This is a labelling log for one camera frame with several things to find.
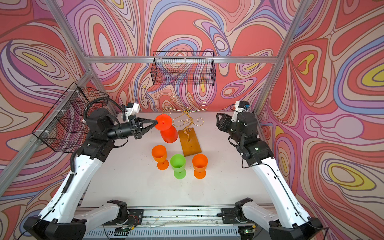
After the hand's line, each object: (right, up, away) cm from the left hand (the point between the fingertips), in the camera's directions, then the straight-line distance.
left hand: (157, 125), depth 58 cm
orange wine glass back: (+18, -20, +21) cm, 34 cm away
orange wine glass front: (-5, -16, +25) cm, 30 cm away
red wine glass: (+3, -4, +11) cm, 12 cm away
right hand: (+27, +3, +10) cm, 29 cm away
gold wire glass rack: (+11, -9, +41) cm, 44 cm away
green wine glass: (+6, -21, +24) cm, 32 cm away
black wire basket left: (-49, -1, +14) cm, 51 cm away
